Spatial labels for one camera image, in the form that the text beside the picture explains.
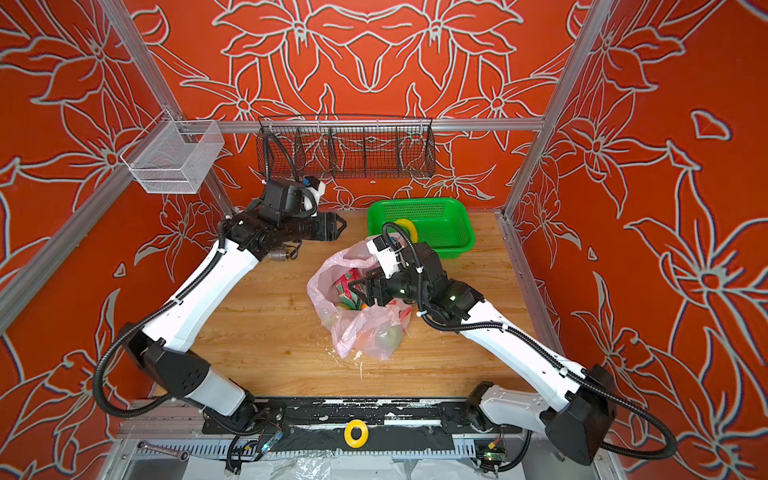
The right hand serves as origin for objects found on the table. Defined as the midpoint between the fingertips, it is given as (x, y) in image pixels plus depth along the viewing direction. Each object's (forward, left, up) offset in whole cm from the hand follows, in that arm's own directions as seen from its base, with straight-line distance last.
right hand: (357, 275), depth 68 cm
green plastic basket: (+42, -28, -26) cm, 57 cm away
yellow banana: (+41, -16, -29) cm, 53 cm away
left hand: (+14, +6, +4) cm, 16 cm away
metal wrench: (-33, +41, -28) cm, 59 cm away
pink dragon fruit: (+6, +5, -23) cm, 25 cm away
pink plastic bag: (-6, -4, -19) cm, 20 cm away
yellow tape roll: (-30, 0, -26) cm, 40 cm away
